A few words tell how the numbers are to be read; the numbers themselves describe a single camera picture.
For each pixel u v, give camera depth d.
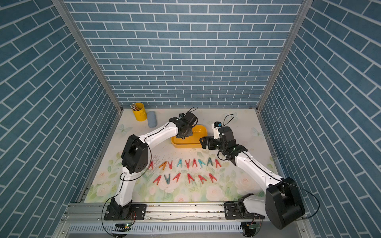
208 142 0.75
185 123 0.71
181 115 0.88
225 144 0.64
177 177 0.85
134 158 0.55
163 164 0.91
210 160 0.91
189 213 0.75
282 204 0.41
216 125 0.75
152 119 1.15
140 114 1.07
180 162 0.91
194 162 0.91
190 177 0.85
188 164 0.91
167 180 0.84
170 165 0.90
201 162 0.91
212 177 0.86
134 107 0.99
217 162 0.91
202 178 0.85
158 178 0.85
